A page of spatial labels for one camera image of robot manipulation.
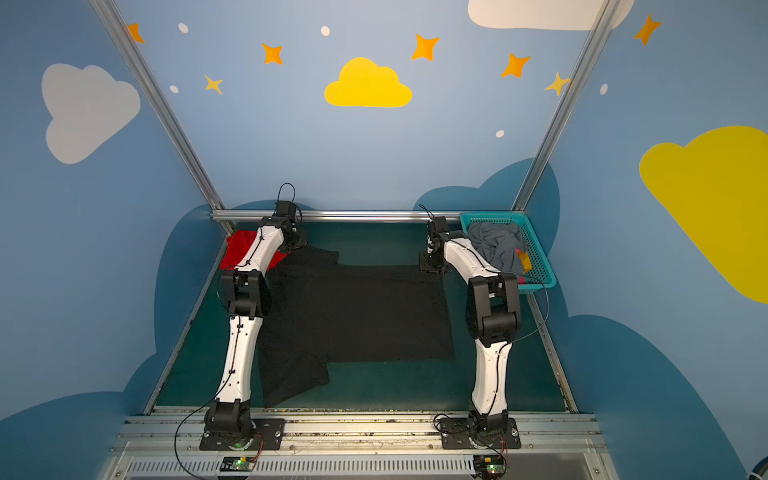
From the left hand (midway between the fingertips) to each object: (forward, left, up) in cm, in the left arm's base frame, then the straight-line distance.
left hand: (301, 241), depth 112 cm
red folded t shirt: (0, +26, -3) cm, 26 cm away
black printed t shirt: (-26, -11, -7) cm, 29 cm away
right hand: (-14, -48, +4) cm, 50 cm away
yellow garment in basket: (-9, -83, +1) cm, 84 cm away
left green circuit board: (-70, +2, -4) cm, 70 cm away
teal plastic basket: (-16, -86, +3) cm, 88 cm away
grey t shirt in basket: (-4, -73, +5) cm, 73 cm away
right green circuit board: (-69, -59, -4) cm, 91 cm away
